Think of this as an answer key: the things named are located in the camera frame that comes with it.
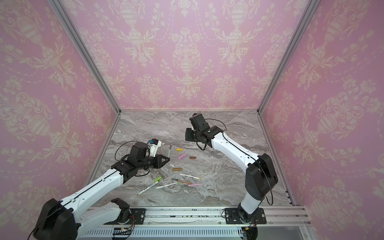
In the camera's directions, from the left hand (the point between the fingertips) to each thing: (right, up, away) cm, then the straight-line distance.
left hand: (169, 160), depth 79 cm
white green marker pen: (-2, -15, +4) cm, 16 cm away
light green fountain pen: (0, +4, +2) cm, 5 cm away
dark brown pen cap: (+12, -2, +15) cm, 20 cm away
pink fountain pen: (+14, -15, +5) cm, 21 cm away
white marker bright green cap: (-8, -12, +7) cm, 16 cm away
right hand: (+9, +13, +5) cm, 17 cm away
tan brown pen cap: (+2, -8, +11) cm, 14 cm away
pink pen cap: (+5, -1, +16) cm, 17 cm away
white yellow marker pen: (+11, -11, +8) cm, 18 cm away
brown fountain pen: (+6, -13, +6) cm, 16 cm away
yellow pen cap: (+3, +3, +20) cm, 21 cm away
